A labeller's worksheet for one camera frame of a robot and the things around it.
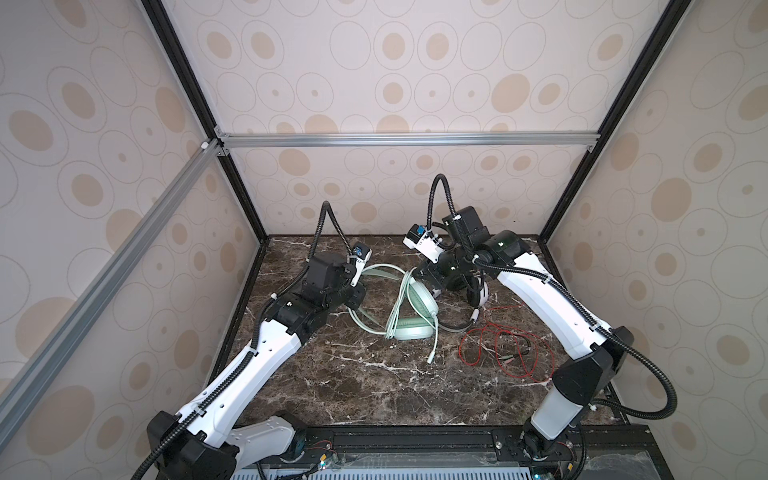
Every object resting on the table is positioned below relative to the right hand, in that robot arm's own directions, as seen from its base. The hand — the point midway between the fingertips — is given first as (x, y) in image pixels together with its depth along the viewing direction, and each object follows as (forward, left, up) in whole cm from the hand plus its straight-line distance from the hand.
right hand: (418, 268), depth 75 cm
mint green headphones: (-11, 0, +1) cm, 11 cm away
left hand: (-2, +12, +1) cm, 13 cm away
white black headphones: (+6, -20, -19) cm, 28 cm away
